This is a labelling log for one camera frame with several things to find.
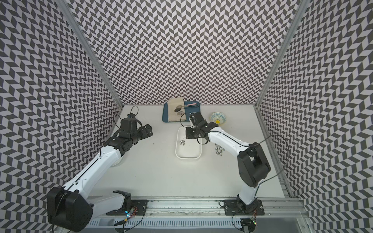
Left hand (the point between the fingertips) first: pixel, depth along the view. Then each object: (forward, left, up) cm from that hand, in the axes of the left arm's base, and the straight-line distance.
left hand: (145, 131), depth 83 cm
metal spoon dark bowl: (+32, -15, -16) cm, 39 cm away
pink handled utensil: (+30, -26, -9) cm, 41 cm away
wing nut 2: (-3, -48, -17) cm, 51 cm away
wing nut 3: (-5, -43, -18) cm, 47 cm away
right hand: (0, -25, -5) cm, 26 cm away
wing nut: (0, -45, -18) cm, 48 cm away
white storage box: (-4, -24, -15) cm, 28 cm away
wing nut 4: (-5, -45, -18) cm, 49 cm away
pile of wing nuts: (+2, -21, -16) cm, 26 cm away
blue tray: (+29, -25, -11) cm, 40 cm away
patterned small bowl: (+22, -47, -15) cm, 54 cm away
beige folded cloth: (+29, -14, -17) cm, 37 cm away
